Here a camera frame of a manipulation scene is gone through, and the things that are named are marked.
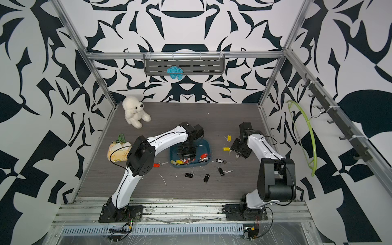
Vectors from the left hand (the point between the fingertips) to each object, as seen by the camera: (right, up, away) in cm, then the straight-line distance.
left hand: (189, 156), depth 90 cm
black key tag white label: (+18, -3, +1) cm, 18 cm away
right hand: (+27, +5, 0) cm, 28 cm away
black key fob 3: (0, -10, -4) cm, 10 cm away
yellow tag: (+25, +9, +12) cm, 29 cm away
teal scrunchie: (-8, +51, +1) cm, 52 cm away
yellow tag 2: (+23, +3, +6) cm, 24 cm away
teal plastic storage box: (+8, +5, +5) cm, 11 cm away
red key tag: (+8, -1, +4) cm, 9 cm away
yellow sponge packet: (-40, +1, -1) cm, 40 cm away
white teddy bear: (-36, +25, +8) cm, 45 cm away
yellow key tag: (-6, -4, +1) cm, 7 cm away
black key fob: (+18, -8, -3) cm, 20 cm away
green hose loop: (+53, +2, -23) cm, 58 cm away
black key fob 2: (+10, -11, -4) cm, 15 cm away
